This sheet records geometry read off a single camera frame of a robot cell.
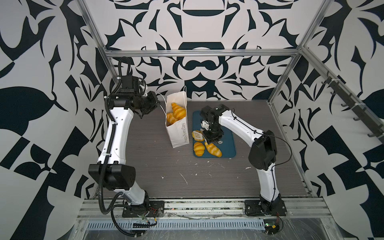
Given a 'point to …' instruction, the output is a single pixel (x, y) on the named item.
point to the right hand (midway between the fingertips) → (209, 140)
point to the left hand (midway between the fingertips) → (160, 99)
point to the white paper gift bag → (177, 131)
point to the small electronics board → (271, 226)
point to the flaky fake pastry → (170, 119)
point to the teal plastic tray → (227, 147)
